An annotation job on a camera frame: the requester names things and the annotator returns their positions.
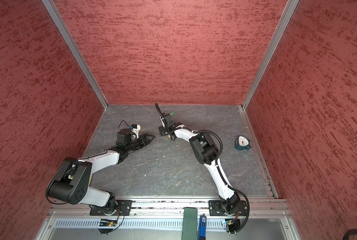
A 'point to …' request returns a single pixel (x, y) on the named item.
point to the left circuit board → (105, 222)
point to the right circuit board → (232, 225)
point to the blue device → (202, 231)
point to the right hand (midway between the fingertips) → (164, 130)
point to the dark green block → (189, 230)
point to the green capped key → (172, 113)
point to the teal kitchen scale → (241, 143)
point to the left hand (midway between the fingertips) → (153, 140)
